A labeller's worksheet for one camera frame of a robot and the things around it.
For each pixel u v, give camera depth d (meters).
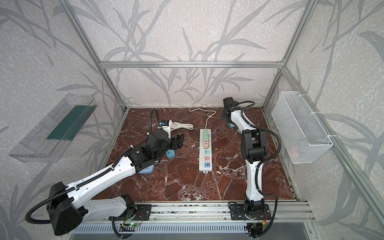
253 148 0.58
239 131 1.05
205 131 1.06
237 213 0.73
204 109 1.18
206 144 0.92
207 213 0.75
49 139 0.64
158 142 0.55
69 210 0.37
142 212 0.72
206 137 0.94
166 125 0.65
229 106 0.82
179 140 0.68
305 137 0.61
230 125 1.07
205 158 0.91
